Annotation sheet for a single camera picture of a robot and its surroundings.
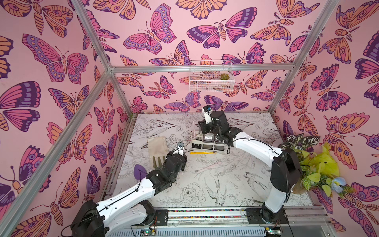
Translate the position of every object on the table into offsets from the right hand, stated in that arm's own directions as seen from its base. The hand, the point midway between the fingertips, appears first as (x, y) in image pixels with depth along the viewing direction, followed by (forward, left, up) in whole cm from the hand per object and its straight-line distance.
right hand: (202, 119), depth 86 cm
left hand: (-17, +12, -7) cm, 22 cm away
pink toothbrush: (-1, +5, -12) cm, 13 cm away
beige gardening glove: (-7, +29, -24) cm, 38 cm away
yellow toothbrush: (-9, -1, -23) cm, 25 cm away
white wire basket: (+28, -6, +11) cm, 31 cm away
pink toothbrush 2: (-19, -4, -24) cm, 30 cm away
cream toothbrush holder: (-6, -3, -15) cm, 17 cm away
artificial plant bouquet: (-30, -51, 0) cm, 59 cm away
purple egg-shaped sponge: (-23, +38, -23) cm, 50 cm away
